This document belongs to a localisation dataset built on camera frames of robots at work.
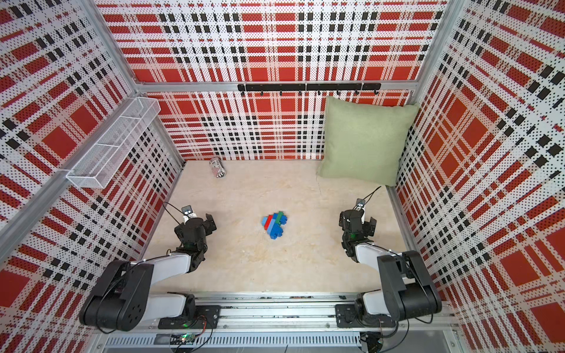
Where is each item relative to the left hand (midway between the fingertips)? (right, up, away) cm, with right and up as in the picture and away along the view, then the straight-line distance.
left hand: (200, 218), depth 91 cm
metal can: (-1, +23, +24) cm, 33 cm away
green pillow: (+72, +34, +7) cm, 80 cm away
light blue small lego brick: (+26, -3, +8) cm, 27 cm away
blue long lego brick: (+32, -6, +2) cm, 32 cm away
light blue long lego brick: (+30, -4, +2) cm, 30 cm away
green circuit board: (+5, -35, -22) cm, 42 cm away
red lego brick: (+28, -2, +4) cm, 28 cm away
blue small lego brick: (+35, -2, +5) cm, 35 cm away
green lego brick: (+33, 0, +6) cm, 34 cm away
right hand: (+68, +2, 0) cm, 68 cm away
